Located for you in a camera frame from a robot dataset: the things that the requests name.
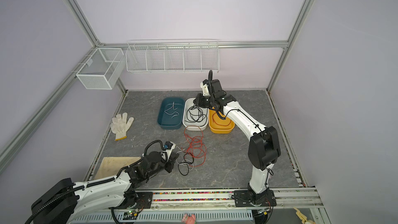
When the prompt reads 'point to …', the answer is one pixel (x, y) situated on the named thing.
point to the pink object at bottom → (188, 220)
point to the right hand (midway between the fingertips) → (193, 102)
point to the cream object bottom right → (303, 218)
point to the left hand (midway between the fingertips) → (178, 156)
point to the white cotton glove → (119, 126)
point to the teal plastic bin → (171, 113)
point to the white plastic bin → (187, 102)
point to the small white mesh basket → (102, 68)
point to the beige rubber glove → (111, 167)
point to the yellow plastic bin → (217, 125)
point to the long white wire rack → (173, 55)
